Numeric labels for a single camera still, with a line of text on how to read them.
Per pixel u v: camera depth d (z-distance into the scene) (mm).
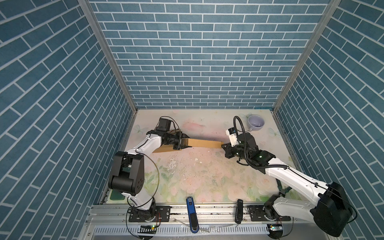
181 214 753
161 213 737
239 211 748
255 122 1100
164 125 737
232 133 706
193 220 717
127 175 456
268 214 656
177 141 771
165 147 771
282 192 796
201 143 825
